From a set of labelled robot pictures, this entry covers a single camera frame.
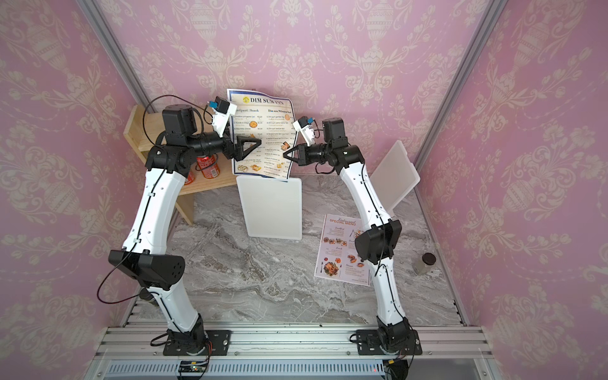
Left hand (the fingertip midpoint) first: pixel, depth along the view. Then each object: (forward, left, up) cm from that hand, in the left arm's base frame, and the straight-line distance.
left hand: (252, 136), depth 69 cm
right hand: (+3, -9, -10) cm, 14 cm away
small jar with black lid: (-23, -57, -36) cm, 71 cm away
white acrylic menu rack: (-2, -3, -32) cm, 32 cm away
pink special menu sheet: (-16, -29, -44) cm, 55 cm away
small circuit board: (-51, +18, -47) cm, 72 cm away
